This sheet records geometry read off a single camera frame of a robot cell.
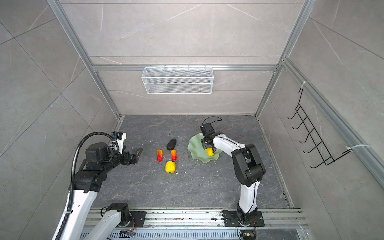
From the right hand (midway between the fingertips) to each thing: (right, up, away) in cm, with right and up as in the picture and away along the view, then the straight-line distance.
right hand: (210, 140), depth 99 cm
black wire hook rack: (+44, -1, -35) cm, 57 cm away
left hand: (-41, 0, -28) cm, 49 cm away
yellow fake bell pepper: (-25, -15, -13) cm, 32 cm away
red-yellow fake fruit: (-33, -9, -4) cm, 34 cm away
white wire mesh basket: (-22, +41, +1) cm, 47 cm away
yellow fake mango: (-1, -7, -5) cm, 9 cm away
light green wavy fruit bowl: (-11, -6, -1) cm, 12 cm away
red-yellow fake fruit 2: (-24, -9, -4) cm, 26 cm away
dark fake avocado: (-26, -3, 0) cm, 26 cm away
